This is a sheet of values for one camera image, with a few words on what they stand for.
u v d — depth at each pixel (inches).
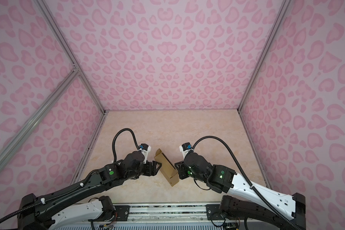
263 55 34.0
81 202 19.0
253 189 17.2
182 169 23.2
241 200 23.9
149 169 25.2
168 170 28.5
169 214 29.5
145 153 26.7
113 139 21.7
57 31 30.1
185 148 23.9
